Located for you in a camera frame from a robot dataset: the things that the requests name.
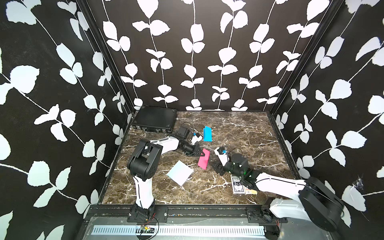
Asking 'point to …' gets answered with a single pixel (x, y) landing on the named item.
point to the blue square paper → (207, 134)
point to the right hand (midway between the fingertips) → (211, 158)
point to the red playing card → (250, 191)
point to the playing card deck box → (237, 185)
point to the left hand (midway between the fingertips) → (205, 153)
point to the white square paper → (180, 173)
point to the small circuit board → (146, 229)
